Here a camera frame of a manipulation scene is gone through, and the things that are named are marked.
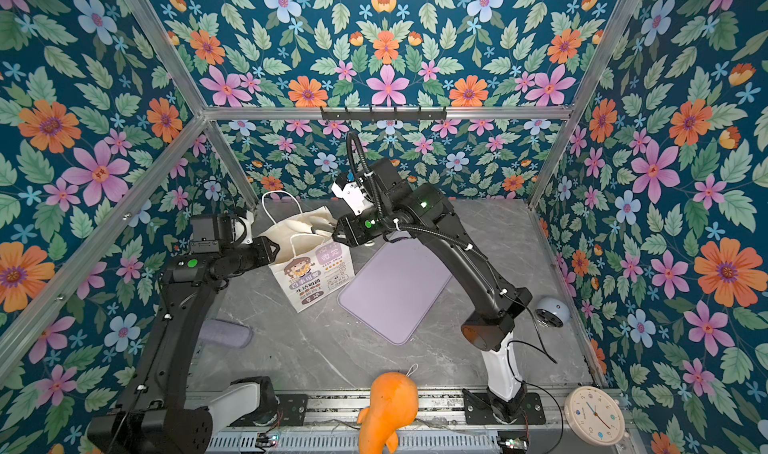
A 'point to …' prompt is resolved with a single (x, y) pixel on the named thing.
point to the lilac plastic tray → (395, 290)
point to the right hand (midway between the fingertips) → (341, 229)
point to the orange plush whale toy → (393, 406)
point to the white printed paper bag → (313, 264)
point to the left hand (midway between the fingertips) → (276, 239)
